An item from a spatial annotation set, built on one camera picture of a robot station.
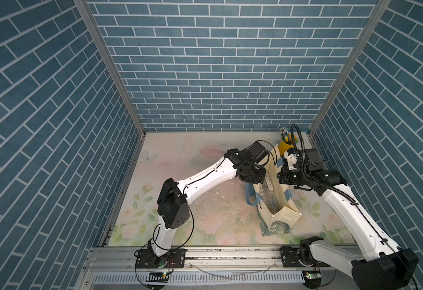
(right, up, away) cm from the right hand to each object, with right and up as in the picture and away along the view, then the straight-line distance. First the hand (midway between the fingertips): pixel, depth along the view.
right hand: (279, 175), depth 78 cm
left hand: (-6, -3, -1) cm, 7 cm away
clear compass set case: (-1, -11, +11) cm, 16 cm away
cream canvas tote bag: (-1, -11, -14) cm, 18 cm away
